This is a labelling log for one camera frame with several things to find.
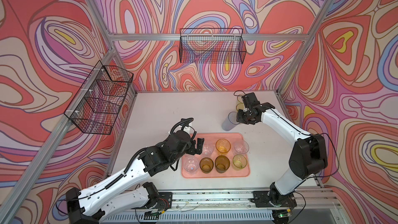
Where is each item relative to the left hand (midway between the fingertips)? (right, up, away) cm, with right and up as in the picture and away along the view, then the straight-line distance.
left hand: (198, 139), depth 71 cm
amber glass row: (+14, -8, +18) cm, 24 cm away
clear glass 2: (+5, -10, +18) cm, 21 cm away
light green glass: (+23, -16, +14) cm, 31 cm away
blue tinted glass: (+18, +6, +15) cm, 24 cm away
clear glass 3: (+24, -8, +16) cm, 30 cm away
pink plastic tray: (+8, -5, +25) cm, 26 cm away
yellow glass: (+20, +19, +4) cm, 28 cm away
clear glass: (-5, -17, +13) cm, 22 cm away
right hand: (+24, +6, +18) cm, 31 cm away
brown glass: (+4, -17, +13) cm, 21 cm away
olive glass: (+13, -16, +14) cm, 25 cm away
